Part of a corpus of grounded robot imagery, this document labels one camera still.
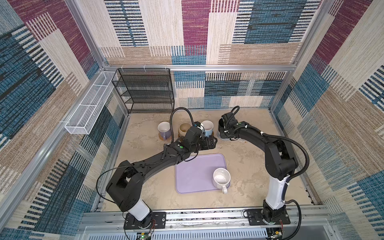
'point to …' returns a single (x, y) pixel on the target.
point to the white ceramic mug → (221, 179)
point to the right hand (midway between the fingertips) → (226, 134)
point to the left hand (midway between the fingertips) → (212, 139)
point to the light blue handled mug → (208, 127)
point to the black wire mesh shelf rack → (145, 90)
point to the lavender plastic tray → (196, 175)
